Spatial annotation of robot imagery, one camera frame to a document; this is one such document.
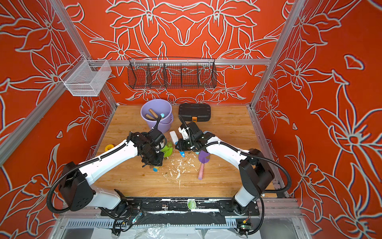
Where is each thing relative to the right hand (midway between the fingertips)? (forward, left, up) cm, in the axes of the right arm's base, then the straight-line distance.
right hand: (176, 144), depth 82 cm
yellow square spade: (+26, +18, -3) cm, 32 cm away
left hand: (-10, +7, -3) cm, 12 cm away
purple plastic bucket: (+27, +14, +3) cm, 31 cm away
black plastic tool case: (+32, -11, -7) cm, 35 cm away
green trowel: (+22, +20, -2) cm, 30 cm away
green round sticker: (-27, -9, -14) cm, 32 cm away
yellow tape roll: (+4, +46, -12) cm, 47 cm away
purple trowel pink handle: (-1, -16, -14) cm, 22 cm away
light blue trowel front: (+20, +10, +3) cm, 22 cm away
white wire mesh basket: (+36, +59, +20) cm, 72 cm away
